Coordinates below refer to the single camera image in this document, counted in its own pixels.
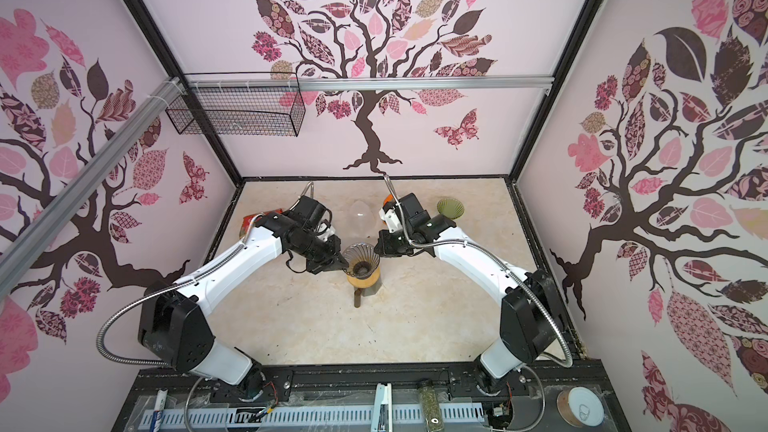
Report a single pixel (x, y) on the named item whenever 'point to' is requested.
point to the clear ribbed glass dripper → (362, 259)
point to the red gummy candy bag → (248, 221)
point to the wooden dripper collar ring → (364, 282)
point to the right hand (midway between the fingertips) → (375, 246)
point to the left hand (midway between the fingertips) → (347, 269)
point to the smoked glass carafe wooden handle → (365, 291)
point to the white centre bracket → (383, 396)
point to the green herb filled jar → (431, 406)
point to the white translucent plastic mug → (361, 219)
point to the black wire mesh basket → (238, 104)
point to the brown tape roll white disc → (580, 407)
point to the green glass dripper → (450, 208)
